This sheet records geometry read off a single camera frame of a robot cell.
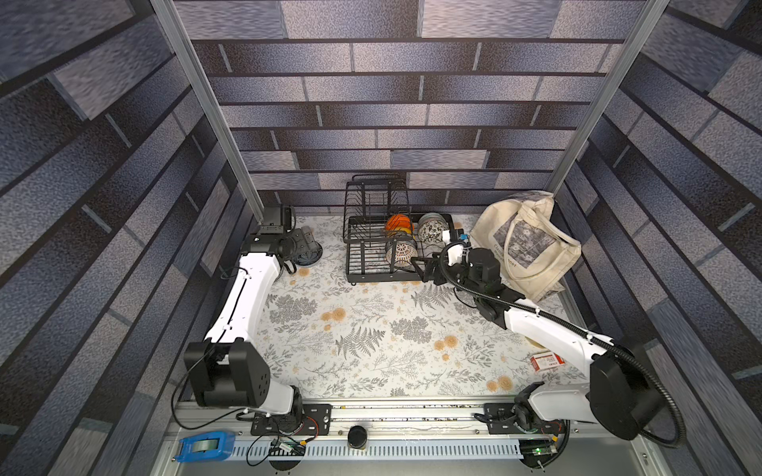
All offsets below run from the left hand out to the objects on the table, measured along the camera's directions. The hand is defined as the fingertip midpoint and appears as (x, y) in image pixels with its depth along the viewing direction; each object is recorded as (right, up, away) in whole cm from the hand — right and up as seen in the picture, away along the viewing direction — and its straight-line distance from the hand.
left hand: (297, 239), depth 83 cm
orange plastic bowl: (+30, +7, +24) cm, 39 cm away
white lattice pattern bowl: (+32, -4, +21) cm, 39 cm away
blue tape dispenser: (-16, -48, -16) cm, 53 cm away
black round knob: (+19, -44, -19) cm, 51 cm away
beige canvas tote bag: (+71, 0, +15) cm, 72 cm away
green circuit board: (+64, -51, -13) cm, 83 cm away
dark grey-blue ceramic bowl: (-3, -7, +23) cm, 24 cm away
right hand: (+35, -4, -2) cm, 36 cm away
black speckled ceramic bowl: (+43, +4, +27) cm, 51 cm away
